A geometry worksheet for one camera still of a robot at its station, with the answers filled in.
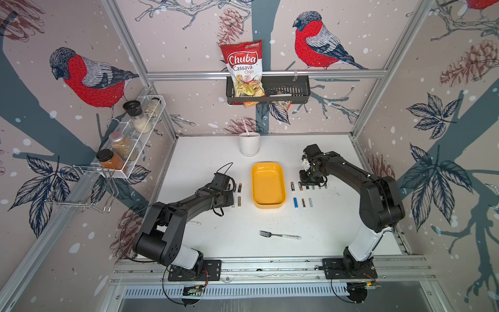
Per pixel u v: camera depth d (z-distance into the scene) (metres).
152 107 0.86
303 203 0.92
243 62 0.82
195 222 0.85
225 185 0.76
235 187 0.98
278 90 1.07
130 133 0.80
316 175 0.78
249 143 1.04
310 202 0.93
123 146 0.65
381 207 0.50
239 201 0.93
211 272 0.73
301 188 0.97
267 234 0.82
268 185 0.98
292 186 0.97
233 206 0.90
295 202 0.92
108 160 0.59
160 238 0.43
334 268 0.73
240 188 0.97
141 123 0.77
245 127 1.09
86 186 0.57
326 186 0.98
